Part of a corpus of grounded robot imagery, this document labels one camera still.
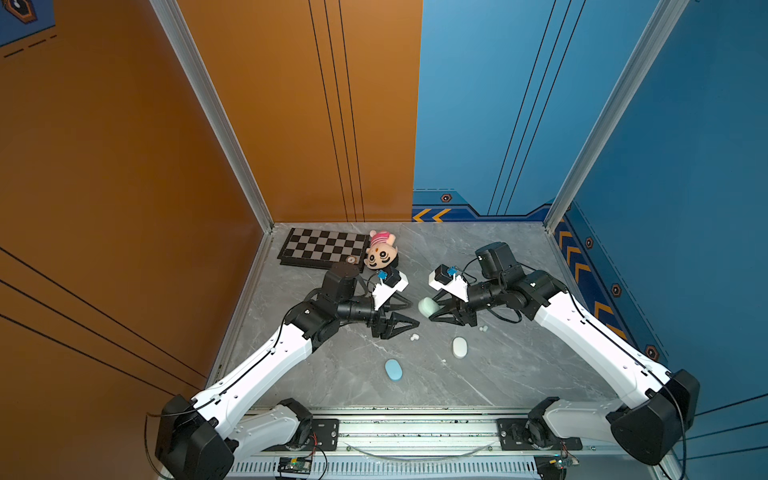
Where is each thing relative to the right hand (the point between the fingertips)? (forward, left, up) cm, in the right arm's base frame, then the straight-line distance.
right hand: (431, 307), depth 70 cm
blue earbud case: (-7, +10, -23) cm, 26 cm away
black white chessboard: (+36, +38, -19) cm, 56 cm away
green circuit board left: (-28, +34, -26) cm, 51 cm away
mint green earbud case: (-1, +1, +2) cm, 3 cm away
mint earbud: (+6, -18, -24) cm, 31 cm away
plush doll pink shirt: (+28, +14, -14) cm, 34 cm away
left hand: (-2, +4, +1) cm, 5 cm away
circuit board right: (-28, -30, -24) cm, 48 cm away
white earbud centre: (+3, +3, -23) cm, 23 cm away
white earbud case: (0, -10, -23) cm, 25 cm away
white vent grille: (-29, +10, -24) cm, 39 cm away
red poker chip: (+31, +25, -19) cm, 44 cm away
